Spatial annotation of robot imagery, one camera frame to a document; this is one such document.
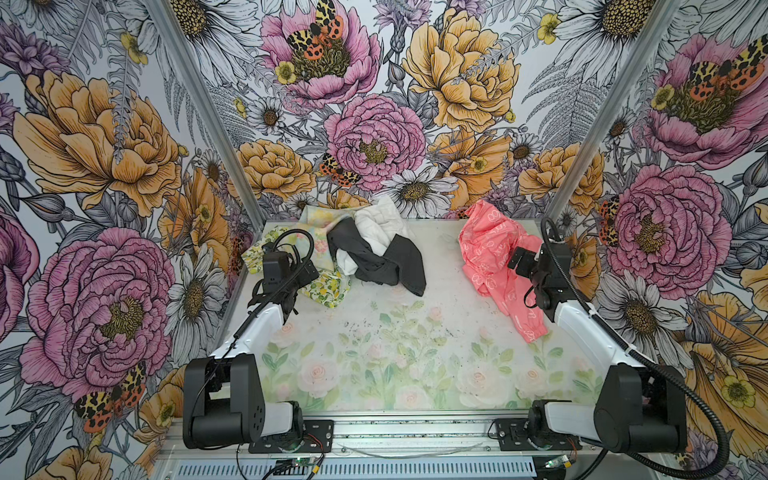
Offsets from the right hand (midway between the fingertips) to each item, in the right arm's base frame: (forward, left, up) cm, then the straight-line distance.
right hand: (529, 261), depth 87 cm
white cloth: (+27, +44, -9) cm, 52 cm away
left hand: (0, +67, -4) cm, 67 cm away
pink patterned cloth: (+15, +7, -6) cm, 18 cm away
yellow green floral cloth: (+4, +62, -16) cm, 64 cm away
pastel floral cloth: (+31, +68, -11) cm, 75 cm away
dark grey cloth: (+7, +37, -7) cm, 38 cm away
